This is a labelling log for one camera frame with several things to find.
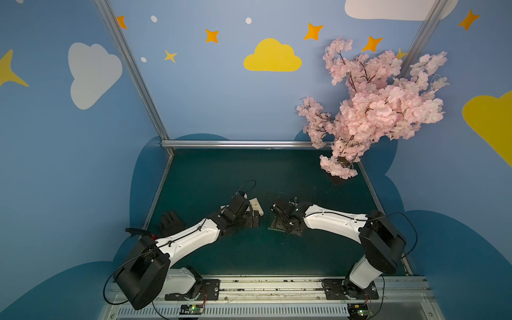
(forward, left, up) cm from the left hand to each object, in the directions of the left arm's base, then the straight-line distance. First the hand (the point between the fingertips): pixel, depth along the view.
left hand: (255, 216), depth 85 cm
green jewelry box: (-5, -10, +4) cm, 12 cm away
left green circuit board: (-33, +22, -7) cm, 41 cm away
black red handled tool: (-11, +42, +8) cm, 44 cm away
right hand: (-1, -13, -5) cm, 14 cm away
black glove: (-1, +39, -6) cm, 40 cm away
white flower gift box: (+8, 0, -5) cm, 9 cm away
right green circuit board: (-32, -39, -8) cm, 51 cm away
